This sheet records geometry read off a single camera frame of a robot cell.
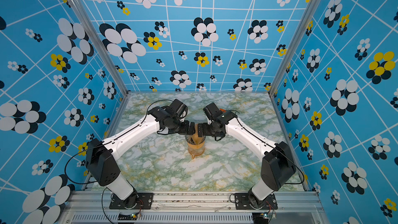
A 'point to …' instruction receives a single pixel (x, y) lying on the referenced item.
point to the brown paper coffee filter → (196, 138)
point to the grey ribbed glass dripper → (189, 139)
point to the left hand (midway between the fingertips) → (190, 130)
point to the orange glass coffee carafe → (196, 150)
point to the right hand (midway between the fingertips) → (206, 133)
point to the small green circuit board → (133, 216)
